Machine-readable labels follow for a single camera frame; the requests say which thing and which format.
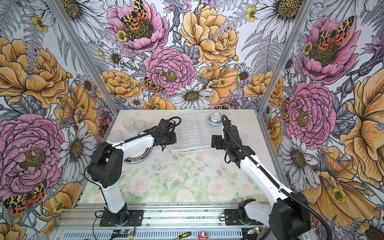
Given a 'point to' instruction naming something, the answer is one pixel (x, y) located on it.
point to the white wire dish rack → (197, 125)
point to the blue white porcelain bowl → (215, 119)
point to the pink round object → (203, 235)
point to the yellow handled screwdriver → (183, 235)
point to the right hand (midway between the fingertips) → (220, 141)
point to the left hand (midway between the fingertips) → (173, 142)
